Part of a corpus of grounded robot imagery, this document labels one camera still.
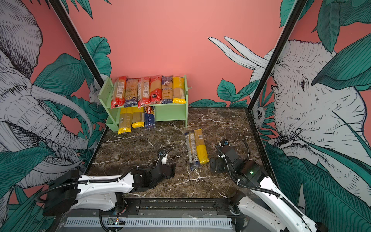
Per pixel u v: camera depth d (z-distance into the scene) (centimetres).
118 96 84
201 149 93
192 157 88
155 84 93
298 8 70
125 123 90
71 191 41
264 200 44
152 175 60
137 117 95
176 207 75
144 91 86
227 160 50
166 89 90
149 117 93
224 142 62
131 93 86
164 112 98
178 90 89
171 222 70
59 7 70
